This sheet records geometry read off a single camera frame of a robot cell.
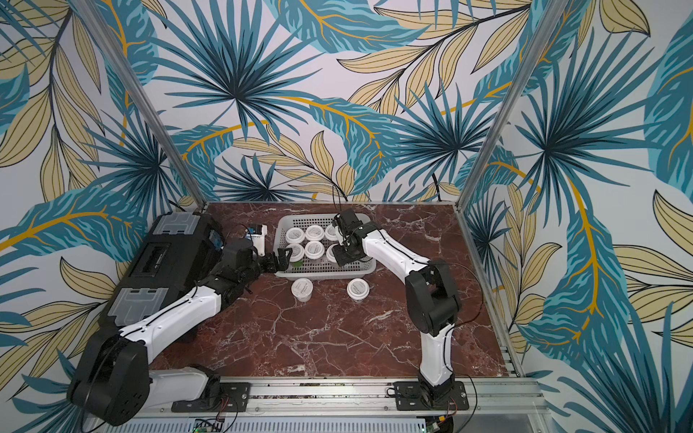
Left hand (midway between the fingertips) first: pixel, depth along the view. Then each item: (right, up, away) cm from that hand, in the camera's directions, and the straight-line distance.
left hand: (280, 252), depth 85 cm
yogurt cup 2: (+10, 0, +10) cm, 14 cm away
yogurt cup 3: (+15, +6, +14) cm, 22 cm away
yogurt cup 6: (+25, -12, +2) cm, 28 cm away
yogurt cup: (+4, -1, +7) cm, 8 cm away
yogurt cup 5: (+7, -12, +3) cm, 14 cm away
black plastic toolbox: (-33, -1, -2) cm, 33 cm away
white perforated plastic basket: (+12, -7, +15) cm, 20 cm away
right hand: (+21, -1, +8) cm, 22 cm away
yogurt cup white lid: (+2, +5, +14) cm, 15 cm away
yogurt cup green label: (+9, +6, +15) cm, 18 cm away
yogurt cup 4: (+15, -1, +9) cm, 18 cm away
